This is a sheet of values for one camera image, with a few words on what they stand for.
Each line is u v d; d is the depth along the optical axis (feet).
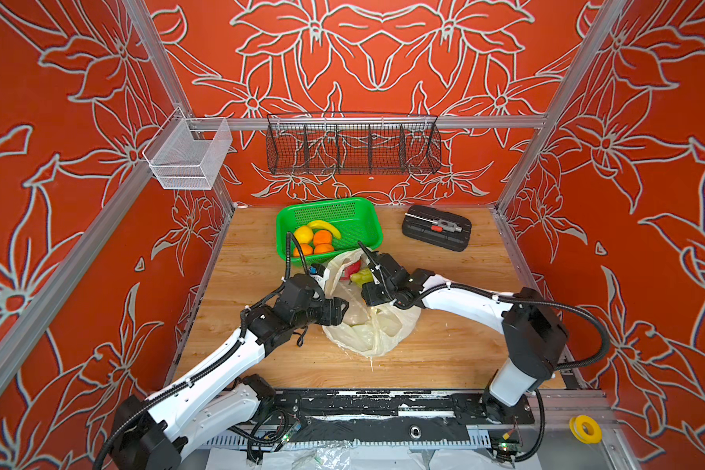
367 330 2.67
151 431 1.26
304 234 3.36
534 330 1.48
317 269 2.25
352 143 3.18
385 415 2.39
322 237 3.40
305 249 3.30
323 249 3.20
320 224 3.62
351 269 3.04
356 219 3.74
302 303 1.92
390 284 2.16
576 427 2.29
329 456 2.20
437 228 3.39
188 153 3.05
